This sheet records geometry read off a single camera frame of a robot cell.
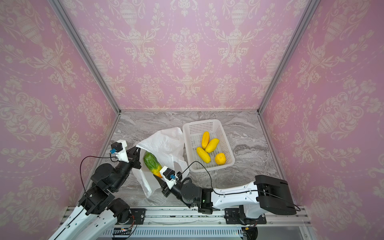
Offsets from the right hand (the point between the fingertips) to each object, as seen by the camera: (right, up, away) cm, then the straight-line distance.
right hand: (159, 171), depth 64 cm
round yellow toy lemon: (+30, 0, +23) cm, 38 cm away
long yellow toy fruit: (+20, +1, +29) cm, 35 cm away
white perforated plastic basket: (+14, +14, +41) cm, 45 cm away
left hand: (-9, +10, +3) cm, 14 cm away
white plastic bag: (+1, +9, +15) cm, 18 cm away
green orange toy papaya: (-2, +5, -5) cm, 7 cm away
